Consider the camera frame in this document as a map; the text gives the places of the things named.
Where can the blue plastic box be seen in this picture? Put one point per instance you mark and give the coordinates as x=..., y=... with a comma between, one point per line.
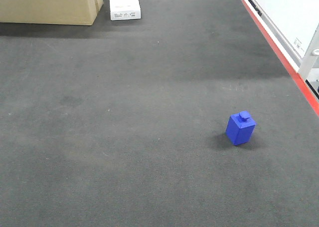
x=239, y=133

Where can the brown cardboard box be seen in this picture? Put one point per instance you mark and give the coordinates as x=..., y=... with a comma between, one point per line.
x=49, y=5

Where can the long white carton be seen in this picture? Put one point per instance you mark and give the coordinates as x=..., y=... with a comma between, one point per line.
x=124, y=2

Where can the dark grey conveyor, red edge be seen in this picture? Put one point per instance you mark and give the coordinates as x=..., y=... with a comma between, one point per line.
x=124, y=112

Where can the pale grey metal post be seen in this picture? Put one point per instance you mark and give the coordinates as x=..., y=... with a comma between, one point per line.
x=309, y=60

